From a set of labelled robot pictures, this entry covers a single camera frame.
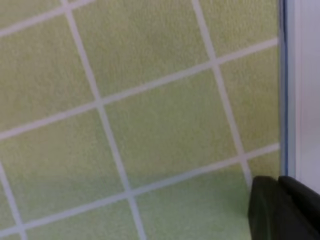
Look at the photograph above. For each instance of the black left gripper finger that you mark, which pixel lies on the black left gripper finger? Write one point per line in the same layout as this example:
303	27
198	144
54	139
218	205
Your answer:
283	209

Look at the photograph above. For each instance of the green checkered tablecloth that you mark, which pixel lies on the green checkered tablecloth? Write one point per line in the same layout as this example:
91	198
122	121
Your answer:
135	119

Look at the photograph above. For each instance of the robotics magazine book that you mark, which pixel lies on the robotics magazine book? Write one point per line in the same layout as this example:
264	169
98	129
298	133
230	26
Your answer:
299	90

